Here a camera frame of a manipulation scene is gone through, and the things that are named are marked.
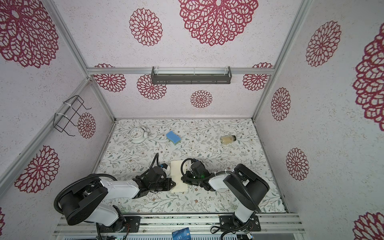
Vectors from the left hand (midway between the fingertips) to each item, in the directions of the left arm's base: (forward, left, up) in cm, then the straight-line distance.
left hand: (175, 186), depth 87 cm
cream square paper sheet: (+6, -1, +1) cm, 6 cm away
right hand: (+6, -4, +2) cm, 8 cm away
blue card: (-24, -5, +1) cm, 24 cm away
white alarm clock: (+35, +27, +4) cm, 45 cm away
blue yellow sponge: (+35, +3, +1) cm, 35 cm away
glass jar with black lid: (+31, -36, +3) cm, 47 cm away
